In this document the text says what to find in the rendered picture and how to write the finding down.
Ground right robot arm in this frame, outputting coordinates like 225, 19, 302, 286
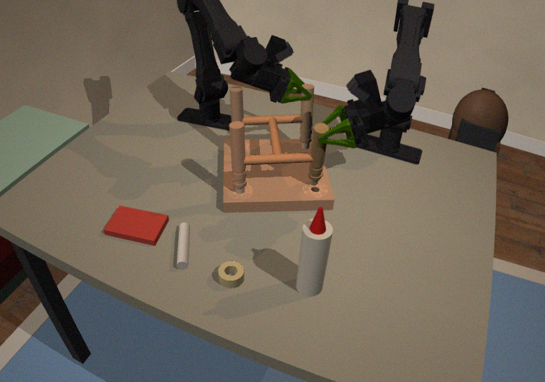
177, 0, 293, 131

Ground light brown wooden stool seat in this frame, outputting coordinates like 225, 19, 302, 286
224, 139, 335, 213

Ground beige bottle with red pointed cap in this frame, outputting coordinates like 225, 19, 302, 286
296, 207, 333, 297

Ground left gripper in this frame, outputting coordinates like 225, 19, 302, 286
318, 99, 388, 148

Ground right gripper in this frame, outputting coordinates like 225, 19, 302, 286
250, 64, 312, 103

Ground red flat rectangular block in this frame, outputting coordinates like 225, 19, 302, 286
104, 206, 169, 246

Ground brown wooden stool legs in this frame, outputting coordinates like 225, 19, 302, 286
229, 84, 329, 194

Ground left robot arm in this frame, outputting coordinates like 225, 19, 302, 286
346, 0, 435, 164

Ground white cylinder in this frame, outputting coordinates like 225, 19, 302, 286
177, 223, 190, 270

